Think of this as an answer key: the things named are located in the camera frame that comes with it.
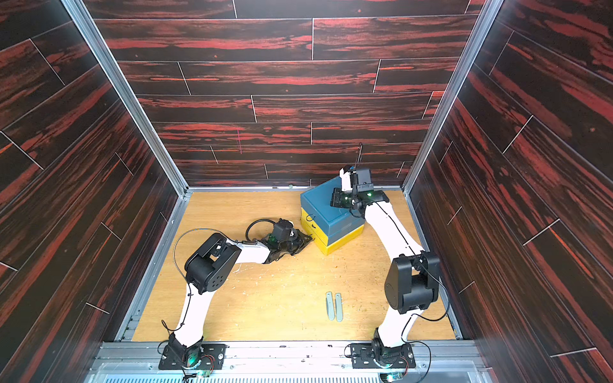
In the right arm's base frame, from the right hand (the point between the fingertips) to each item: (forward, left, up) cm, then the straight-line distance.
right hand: (339, 197), depth 90 cm
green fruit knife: (-34, +3, -20) cm, 40 cm away
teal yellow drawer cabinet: (-15, +4, 0) cm, 16 cm away
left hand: (-8, +9, -17) cm, 21 cm away
